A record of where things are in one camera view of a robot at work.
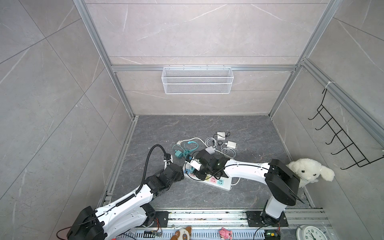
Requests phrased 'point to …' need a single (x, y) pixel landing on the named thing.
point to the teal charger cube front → (178, 154)
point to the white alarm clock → (310, 232)
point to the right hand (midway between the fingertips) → (194, 169)
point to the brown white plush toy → (182, 234)
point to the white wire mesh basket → (197, 80)
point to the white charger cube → (210, 150)
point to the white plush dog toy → (309, 170)
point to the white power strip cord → (179, 142)
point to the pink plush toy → (225, 234)
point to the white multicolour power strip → (225, 183)
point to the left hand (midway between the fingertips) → (177, 166)
